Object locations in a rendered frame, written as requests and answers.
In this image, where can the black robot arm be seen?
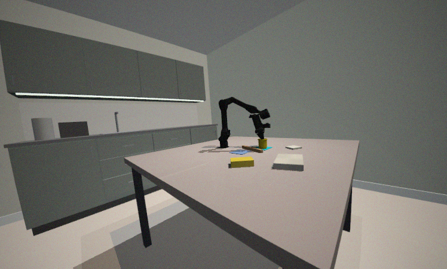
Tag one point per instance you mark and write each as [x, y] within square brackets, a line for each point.
[223, 104]

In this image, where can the yellow rectangular block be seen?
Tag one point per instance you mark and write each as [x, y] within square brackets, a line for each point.
[242, 162]

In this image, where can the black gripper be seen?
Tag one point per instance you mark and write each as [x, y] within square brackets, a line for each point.
[259, 129]

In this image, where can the yellow cup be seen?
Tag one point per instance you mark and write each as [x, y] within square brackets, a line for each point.
[262, 143]

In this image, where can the cream flat rectangular block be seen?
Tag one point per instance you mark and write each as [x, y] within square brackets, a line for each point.
[288, 161]

